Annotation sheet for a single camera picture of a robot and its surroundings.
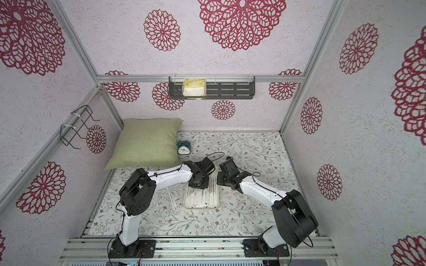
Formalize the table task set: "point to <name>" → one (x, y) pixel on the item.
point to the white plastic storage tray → (202, 199)
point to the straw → (172, 199)
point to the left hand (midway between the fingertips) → (203, 185)
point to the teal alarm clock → (183, 147)
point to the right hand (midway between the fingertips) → (219, 176)
